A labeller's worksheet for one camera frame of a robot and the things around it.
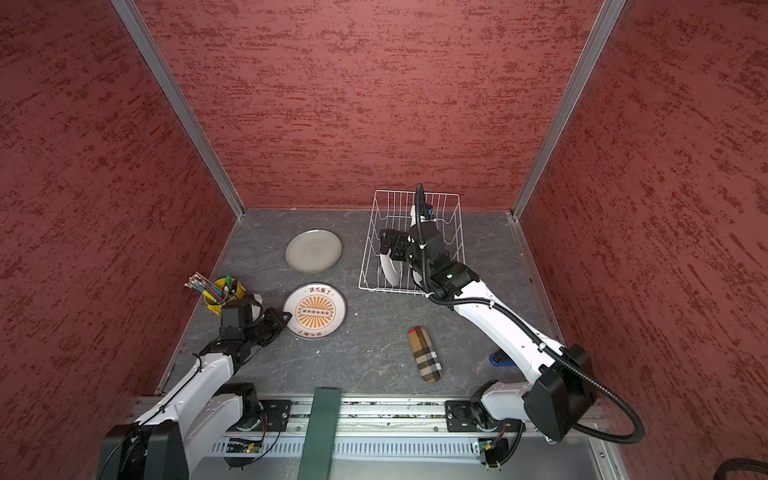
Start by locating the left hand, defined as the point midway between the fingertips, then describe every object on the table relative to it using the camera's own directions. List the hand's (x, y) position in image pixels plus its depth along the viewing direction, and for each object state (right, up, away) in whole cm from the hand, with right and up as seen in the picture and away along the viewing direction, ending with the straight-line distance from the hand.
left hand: (292, 320), depth 87 cm
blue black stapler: (+59, -8, -8) cm, 60 cm away
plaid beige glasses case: (+40, -8, -6) cm, 41 cm away
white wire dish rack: (+30, +36, +30) cm, 55 cm away
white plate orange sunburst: (+6, +2, +4) cm, 8 cm away
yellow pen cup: (-20, +5, -4) cm, 21 cm away
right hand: (+30, +24, -10) cm, 40 cm away
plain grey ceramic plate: (0, +20, +22) cm, 30 cm away
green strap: (+12, -27, -19) cm, 35 cm away
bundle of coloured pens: (-21, +9, -4) cm, 23 cm away
